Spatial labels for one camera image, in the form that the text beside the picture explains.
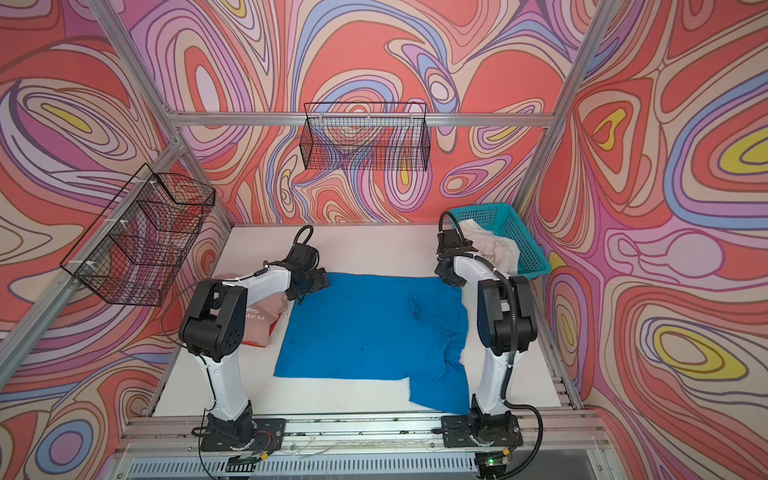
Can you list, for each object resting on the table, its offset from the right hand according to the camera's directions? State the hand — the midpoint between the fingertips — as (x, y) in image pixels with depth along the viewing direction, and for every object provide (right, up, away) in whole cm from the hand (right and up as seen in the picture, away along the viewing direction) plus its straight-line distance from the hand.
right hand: (454, 279), depth 100 cm
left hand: (-46, -1, +2) cm, 46 cm away
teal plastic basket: (+22, +22, +16) cm, 35 cm away
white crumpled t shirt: (+16, +10, +5) cm, 20 cm away
